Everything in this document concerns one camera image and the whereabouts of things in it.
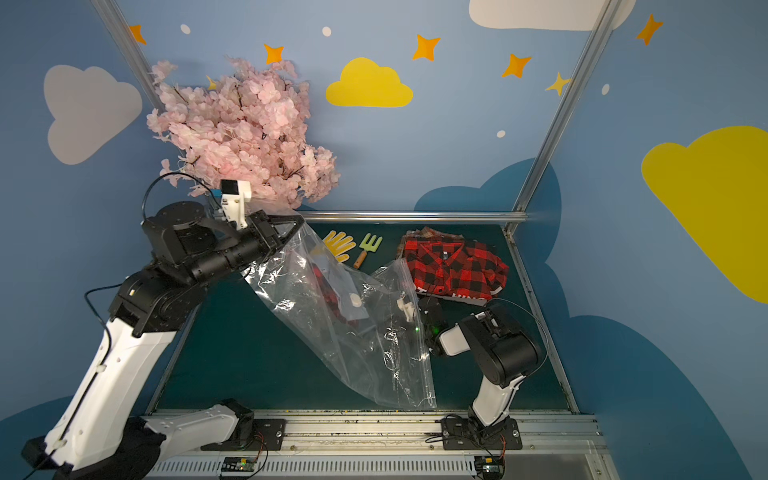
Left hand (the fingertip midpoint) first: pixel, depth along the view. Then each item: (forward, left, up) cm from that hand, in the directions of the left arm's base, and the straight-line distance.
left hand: (302, 213), depth 54 cm
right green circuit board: (-34, -43, -52) cm, 75 cm away
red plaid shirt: (+38, -31, -47) cm, 68 cm away
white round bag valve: (+6, -6, -42) cm, 43 cm away
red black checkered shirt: (-2, -3, -25) cm, 25 cm away
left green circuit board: (-35, +19, -51) cm, 65 cm away
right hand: (0, -15, -48) cm, 50 cm away
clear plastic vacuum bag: (-1, -12, -42) cm, 44 cm away
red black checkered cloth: (+21, -37, -41) cm, 59 cm away
